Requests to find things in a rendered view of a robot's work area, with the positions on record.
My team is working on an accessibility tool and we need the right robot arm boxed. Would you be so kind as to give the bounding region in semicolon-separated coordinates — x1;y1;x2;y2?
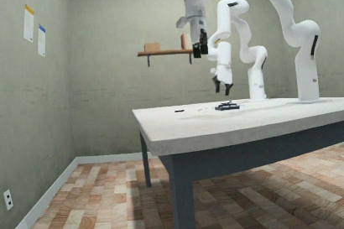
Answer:
207;0;269;102

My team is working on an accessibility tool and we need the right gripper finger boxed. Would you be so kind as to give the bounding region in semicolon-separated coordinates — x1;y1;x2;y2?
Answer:
226;83;234;96
212;75;221;93

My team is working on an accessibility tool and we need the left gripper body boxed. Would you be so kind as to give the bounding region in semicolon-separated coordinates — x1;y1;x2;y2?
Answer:
188;17;209;44

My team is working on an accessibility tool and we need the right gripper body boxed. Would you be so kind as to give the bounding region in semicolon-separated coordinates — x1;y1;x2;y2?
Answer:
216;65;232;85

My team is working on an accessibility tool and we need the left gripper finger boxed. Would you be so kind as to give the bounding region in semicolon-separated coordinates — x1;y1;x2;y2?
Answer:
192;42;201;59
199;29;209;55

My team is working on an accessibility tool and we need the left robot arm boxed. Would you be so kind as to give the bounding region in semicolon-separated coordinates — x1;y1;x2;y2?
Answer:
176;0;326;104

